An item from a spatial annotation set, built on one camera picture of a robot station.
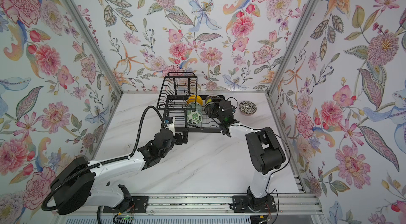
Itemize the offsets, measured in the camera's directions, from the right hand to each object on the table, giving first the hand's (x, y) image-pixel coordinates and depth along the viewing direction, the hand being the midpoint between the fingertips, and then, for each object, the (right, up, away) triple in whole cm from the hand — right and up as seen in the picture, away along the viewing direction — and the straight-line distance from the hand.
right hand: (208, 98), depth 92 cm
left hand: (-13, -17, -9) cm, 23 cm away
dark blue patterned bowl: (+1, -6, +3) cm, 7 cm away
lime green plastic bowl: (+1, 0, +13) cm, 13 cm away
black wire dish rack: (-20, +3, +18) cm, 27 cm away
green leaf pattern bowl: (-9, -11, +11) cm, 18 cm away
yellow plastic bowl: (-9, +1, +17) cm, 19 cm away
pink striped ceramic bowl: (+5, +3, +14) cm, 15 cm away
